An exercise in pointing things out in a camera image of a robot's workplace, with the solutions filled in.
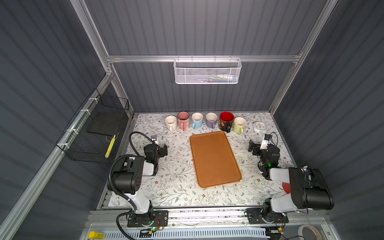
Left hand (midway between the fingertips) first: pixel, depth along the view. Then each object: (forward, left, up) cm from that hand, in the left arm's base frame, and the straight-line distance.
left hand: (156, 144), depth 97 cm
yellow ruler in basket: (-15, +15, +23) cm, 31 cm away
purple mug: (+19, -39, +2) cm, 43 cm away
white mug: (+17, -9, +3) cm, 19 cm away
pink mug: (+17, -18, +5) cm, 26 cm away
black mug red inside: (+13, -48, +7) cm, 50 cm away
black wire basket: (-9, +27, +23) cm, 37 cm away
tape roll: (-50, -72, -2) cm, 88 cm away
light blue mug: (+18, -28, +4) cm, 34 cm away
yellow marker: (-47, +20, +4) cm, 51 cm away
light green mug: (+11, -57, +5) cm, 59 cm away
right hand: (-6, -66, +7) cm, 66 cm away
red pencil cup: (-38, -60, +21) cm, 74 cm away
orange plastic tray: (-12, -38, -4) cm, 40 cm away
